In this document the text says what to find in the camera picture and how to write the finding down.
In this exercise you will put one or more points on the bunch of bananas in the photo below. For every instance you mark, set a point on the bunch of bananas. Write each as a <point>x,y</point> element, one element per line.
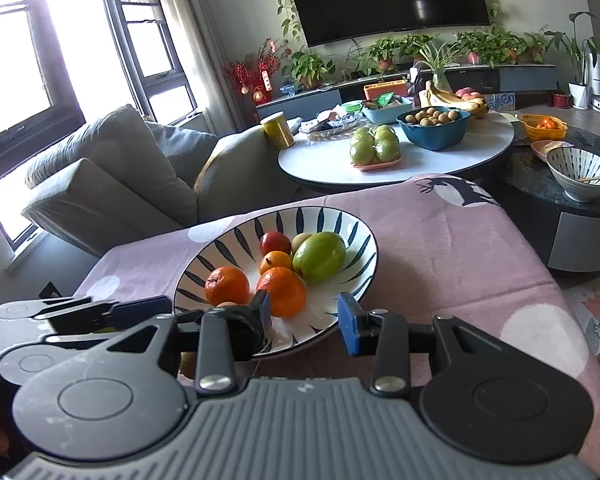
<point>450,97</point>

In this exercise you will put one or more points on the glass plate of snacks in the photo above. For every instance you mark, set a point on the glass plate of snacks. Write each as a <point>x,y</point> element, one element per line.
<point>330,125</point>

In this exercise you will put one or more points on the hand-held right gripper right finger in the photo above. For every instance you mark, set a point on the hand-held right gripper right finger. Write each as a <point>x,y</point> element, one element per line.
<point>350,322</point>

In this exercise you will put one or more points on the red plum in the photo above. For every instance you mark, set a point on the red plum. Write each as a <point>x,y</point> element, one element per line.
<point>275,242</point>

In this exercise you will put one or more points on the wide potted pothos plant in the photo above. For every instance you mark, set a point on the wide potted pothos plant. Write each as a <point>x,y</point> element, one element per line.
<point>490,45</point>

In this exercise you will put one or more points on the large dark framed window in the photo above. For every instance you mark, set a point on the large dark framed window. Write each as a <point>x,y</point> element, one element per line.
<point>10,55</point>

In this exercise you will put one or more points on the green lidded container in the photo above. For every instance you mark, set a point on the green lidded container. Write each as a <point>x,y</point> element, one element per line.
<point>352,106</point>

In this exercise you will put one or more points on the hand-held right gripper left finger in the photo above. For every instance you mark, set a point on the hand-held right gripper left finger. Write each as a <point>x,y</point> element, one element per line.
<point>260,317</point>

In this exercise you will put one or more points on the spider plant in vase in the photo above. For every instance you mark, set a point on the spider plant in vase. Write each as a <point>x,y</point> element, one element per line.
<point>437,65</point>

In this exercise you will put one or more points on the brown kiwi fruit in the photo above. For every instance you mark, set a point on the brown kiwi fruit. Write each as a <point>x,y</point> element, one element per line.
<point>227,304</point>
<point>301,240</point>

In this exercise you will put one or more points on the narrow dark framed window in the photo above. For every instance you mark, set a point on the narrow dark framed window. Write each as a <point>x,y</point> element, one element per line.
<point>150,45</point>

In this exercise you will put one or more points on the grey television cabinet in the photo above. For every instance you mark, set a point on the grey television cabinet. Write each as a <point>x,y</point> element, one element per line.
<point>525,77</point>

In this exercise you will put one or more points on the yellow pillow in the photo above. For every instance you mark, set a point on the yellow pillow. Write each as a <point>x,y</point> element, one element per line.
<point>206,175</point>

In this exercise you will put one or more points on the black wall television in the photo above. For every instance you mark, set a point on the black wall television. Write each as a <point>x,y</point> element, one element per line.
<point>380,0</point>

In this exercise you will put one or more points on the blue striped white plate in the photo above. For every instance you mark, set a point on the blue striped white plate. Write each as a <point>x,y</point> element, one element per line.
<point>325,300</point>

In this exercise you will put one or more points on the small orange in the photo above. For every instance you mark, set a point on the small orange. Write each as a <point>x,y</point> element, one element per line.
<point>276,261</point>

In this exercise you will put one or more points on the pile of brown kiwis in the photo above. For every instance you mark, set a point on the pile of brown kiwis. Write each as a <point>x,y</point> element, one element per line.
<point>430,116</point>

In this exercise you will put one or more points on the pile of small tangerines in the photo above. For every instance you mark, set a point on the pile of small tangerines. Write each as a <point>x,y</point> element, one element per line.
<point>547,123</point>

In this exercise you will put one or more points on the orange box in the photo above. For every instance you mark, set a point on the orange box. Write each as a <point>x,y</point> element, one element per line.
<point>380,89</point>

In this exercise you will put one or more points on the dark round table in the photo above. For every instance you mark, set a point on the dark round table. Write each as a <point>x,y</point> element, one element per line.
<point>530,180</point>

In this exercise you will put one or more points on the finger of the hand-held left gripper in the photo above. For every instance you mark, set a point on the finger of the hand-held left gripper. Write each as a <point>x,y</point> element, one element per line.
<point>80,340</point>
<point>140,310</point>

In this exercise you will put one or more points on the white round table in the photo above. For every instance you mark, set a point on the white round table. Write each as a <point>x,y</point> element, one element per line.
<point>455,160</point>

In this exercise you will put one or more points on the floral rug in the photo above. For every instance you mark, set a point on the floral rug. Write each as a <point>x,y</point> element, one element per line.
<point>597,310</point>

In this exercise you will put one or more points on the light blue basket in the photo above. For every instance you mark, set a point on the light blue basket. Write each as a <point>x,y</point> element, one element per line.
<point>385,115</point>

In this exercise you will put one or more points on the deep striped bowl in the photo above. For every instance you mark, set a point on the deep striped bowl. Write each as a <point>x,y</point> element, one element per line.
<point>577,187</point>

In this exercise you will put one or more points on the green packet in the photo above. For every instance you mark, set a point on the green packet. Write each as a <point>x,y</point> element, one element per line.
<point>386,100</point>

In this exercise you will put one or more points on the tall plant white pot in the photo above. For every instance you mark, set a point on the tall plant white pot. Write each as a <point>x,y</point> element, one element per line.
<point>578,95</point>

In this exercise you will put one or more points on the grey armchair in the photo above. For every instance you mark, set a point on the grey armchair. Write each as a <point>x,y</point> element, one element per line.
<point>105,170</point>

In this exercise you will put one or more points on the small potted pothos plant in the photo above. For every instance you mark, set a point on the small potted pothos plant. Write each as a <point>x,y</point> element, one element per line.
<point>537,42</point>

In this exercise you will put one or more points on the red berry decoration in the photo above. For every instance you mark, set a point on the red berry decoration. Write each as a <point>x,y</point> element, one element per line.
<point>252,70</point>

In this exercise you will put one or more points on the dark blue bowl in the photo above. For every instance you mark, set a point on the dark blue bowl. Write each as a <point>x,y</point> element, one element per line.
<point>432,135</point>

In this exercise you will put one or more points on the pink dotted tablecloth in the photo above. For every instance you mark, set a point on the pink dotted tablecloth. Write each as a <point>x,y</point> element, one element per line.
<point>455,260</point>

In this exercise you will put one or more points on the light sheer curtain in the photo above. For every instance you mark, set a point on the light sheer curtain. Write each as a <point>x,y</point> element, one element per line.
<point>200,35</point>

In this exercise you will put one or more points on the red peach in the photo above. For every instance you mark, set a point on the red peach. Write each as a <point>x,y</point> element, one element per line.
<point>467,93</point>

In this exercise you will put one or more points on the medium orange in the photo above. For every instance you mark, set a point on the medium orange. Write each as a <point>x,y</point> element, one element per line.
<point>226,285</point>

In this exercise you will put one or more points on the small black box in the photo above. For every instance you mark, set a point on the small black box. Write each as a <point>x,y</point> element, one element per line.
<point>50,291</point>

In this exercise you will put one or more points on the yellow can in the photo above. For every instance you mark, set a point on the yellow can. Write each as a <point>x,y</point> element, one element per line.
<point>278,132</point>

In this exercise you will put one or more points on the blue toy figure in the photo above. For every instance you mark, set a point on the blue toy figure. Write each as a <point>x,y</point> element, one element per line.
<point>287,89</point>

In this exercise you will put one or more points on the orange plastic basket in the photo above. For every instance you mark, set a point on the orange plastic basket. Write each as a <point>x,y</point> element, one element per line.
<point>542,134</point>

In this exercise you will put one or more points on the pink foam tray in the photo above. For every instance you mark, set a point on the pink foam tray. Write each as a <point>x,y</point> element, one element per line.
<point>380,166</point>

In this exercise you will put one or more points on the white box blue lettering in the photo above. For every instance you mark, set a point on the white box blue lettering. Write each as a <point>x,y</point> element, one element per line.
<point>500,101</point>

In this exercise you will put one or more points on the beige plate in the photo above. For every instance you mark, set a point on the beige plate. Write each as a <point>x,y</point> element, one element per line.
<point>540,150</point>

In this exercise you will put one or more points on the large orange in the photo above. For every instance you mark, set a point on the large orange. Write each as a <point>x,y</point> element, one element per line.
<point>281,291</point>

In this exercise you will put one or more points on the small red pot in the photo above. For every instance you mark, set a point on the small red pot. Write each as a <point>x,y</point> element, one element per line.
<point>561,100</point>

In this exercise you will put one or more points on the grey throw pillow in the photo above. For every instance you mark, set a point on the grey throw pillow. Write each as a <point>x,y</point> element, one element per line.
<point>185,150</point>

